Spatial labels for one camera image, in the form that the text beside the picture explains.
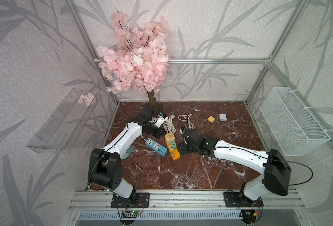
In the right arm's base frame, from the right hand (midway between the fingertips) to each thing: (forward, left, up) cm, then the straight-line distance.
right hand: (181, 145), depth 82 cm
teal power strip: (+4, +16, -9) cm, 19 cm away
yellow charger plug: (+28, -25, -11) cm, 39 cm away
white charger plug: (+29, -34, -11) cm, 46 cm away
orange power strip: (-1, +4, -10) cm, 11 cm away
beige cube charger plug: (+7, +7, -3) cm, 11 cm away
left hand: (+7, +10, +2) cm, 12 cm away
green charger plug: (+3, +4, -5) cm, 8 cm away
